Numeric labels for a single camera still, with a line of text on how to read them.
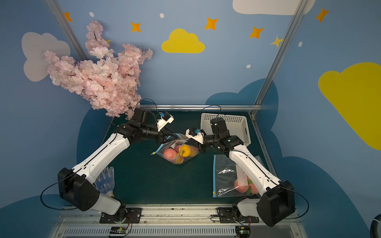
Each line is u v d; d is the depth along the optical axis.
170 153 0.82
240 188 0.78
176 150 0.84
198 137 0.63
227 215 0.74
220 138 0.60
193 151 0.91
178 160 0.84
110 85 0.63
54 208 0.44
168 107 1.62
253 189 0.77
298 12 0.71
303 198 0.39
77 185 0.40
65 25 0.74
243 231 0.73
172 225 0.73
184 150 0.85
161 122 0.66
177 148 0.89
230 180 0.85
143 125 0.61
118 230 0.72
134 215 0.75
